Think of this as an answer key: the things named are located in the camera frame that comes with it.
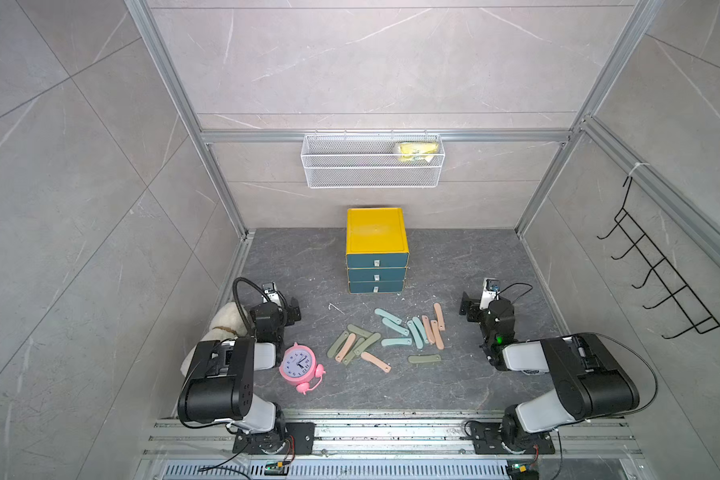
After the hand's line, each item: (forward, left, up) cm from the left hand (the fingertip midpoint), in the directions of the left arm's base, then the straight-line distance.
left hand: (279, 296), depth 94 cm
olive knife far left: (-13, -19, -6) cm, 24 cm away
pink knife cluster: (-15, -21, -5) cm, 27 cm away
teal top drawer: (+5, -27, +11) cm, 30 cm away
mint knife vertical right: (-9, -45, -6) cm, 46 cm away
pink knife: (-5, -52, -6) cm, 52 cm away
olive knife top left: (-9, -26, -6) cm, 28 cm away
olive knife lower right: (-19, -44, -6) cm, 49 cm away
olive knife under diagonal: (-17, -23, -6) cm, 29 cm away
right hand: (-2, -65, +1) cm, 65 cm away
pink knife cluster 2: (-7, -47, -6) cm, 48 cm away
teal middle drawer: (+4, -32, +5) cm, 32 cm away
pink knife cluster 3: (-13, -50, -5) cm, 52 cm away
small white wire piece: (-1, -16, -7) cm, 17 cm away
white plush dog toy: (-11, +12, +3) cm, 17 cm away
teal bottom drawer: (+4, -32, -2) cm, 32 cm away
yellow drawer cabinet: (+6, -32, +15) cm, 36 cm away
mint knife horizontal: (-13, -37, -7) cm, 40 cm away
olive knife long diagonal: (-14, -28, -6) cm, 32 cm away
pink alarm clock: (-21, -8, -4) cm, 23 cm away
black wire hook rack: (-13, -96, +26) cm, 100 cm away
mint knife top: (-5, -35, -6) cm, 36 cm away
